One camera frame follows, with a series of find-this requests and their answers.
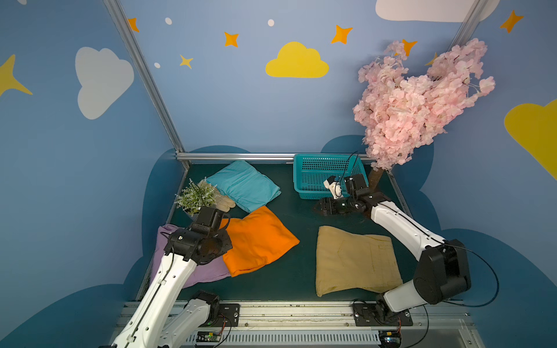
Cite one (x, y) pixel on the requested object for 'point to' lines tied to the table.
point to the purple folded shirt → (208, 272)
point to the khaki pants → (346, 260)
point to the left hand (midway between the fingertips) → (226, 242)
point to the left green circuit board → (208, 336)
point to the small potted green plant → (195, 196)
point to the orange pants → (257, 239)
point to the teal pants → (250, 188)
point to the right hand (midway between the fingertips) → (321, 206)
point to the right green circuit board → (390, 338)
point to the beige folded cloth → (223, 203)
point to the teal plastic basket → (310, 171)
